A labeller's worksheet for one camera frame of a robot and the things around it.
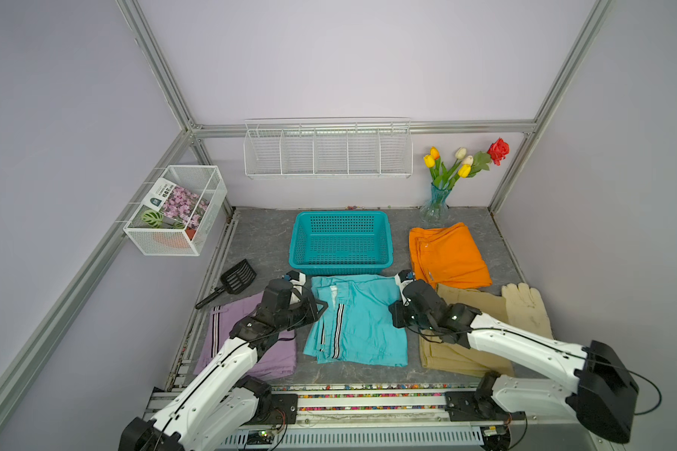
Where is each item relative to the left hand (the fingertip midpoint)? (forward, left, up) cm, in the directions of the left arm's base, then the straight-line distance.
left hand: (327, 307), depth 78 cm
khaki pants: (-12, -32, -10) cm, 36 cm away
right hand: (+1, -18, -3) cm, 18 cm away
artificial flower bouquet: (+39, -48, +17) cm, 64 cm away
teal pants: (-4, -8, -6) cm, 10 cm away
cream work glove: (-1, -64, -11) cm, 65 cm away
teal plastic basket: (+33, -6, -14) cm, 37 cm away
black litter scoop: (+19, +34, -14) cm, 41 cm away
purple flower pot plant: (+22, +38, +21) cm, 49 cm away
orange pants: (+22, -44, -10) cm, 50 cm away
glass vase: (+41, -44, -7) cm, 61 cm away
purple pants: (-10, +15, -10) cm, 20 cm away
